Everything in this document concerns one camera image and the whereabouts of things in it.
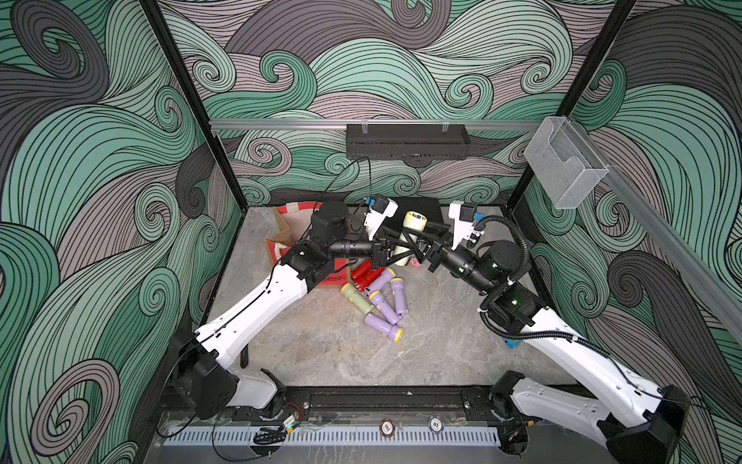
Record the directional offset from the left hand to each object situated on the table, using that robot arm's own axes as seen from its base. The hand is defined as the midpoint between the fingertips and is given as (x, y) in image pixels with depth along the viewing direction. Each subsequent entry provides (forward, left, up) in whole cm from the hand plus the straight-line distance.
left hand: (411, 241), depth 61 cm
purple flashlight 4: (-4, +5, -37) cm, 38 cm away
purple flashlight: (+10, +5, -35) cm, 37 cm away
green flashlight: (+4, +13, -35) cm, 37 cm away
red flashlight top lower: (+10, +10, -34) cm, 37 cm away
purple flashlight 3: (+2, +4, -36) cm, 36 cm away
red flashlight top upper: (+15, +11, -35) cm, 40 cm away
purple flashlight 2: (+5, -1, -35) cm, 36 cm away
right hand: (0, +1, +3) cm, 3 cm away
